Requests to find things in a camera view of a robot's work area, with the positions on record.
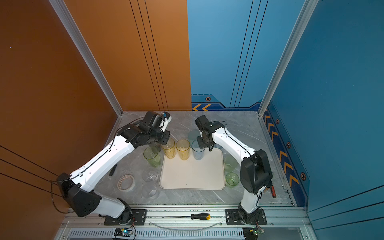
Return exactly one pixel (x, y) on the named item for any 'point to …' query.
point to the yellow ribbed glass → (169, 148)
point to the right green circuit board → (252, 233)
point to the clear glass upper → (149, 176)
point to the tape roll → (119, 182)
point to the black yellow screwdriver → (205, 216)
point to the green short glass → (231, 179)
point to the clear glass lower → (149, 190)
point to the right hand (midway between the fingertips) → (203, 143)
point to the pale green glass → (230, 163)
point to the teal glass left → (192, 135)
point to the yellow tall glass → (182, 146)
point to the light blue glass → (198, 153)
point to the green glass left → (152, 155)
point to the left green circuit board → (123, 232)
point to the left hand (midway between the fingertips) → (168, 133)
